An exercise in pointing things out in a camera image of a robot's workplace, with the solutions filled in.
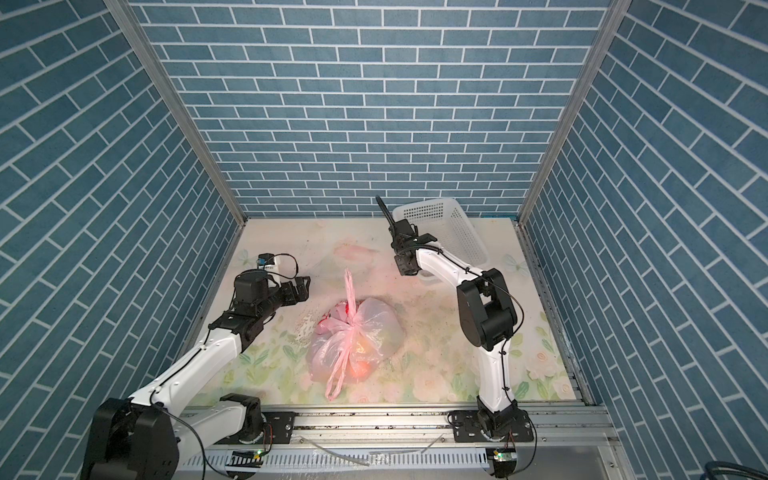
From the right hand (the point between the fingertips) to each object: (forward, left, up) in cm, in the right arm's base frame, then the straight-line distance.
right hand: (414, 263), depth 98 cm
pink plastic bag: (-28, +15, +2) cm, 32 cm away
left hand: (-14, +32, +7) cm, 35 cm away
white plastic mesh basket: (+24, -12, -4) cm, 28 cm away
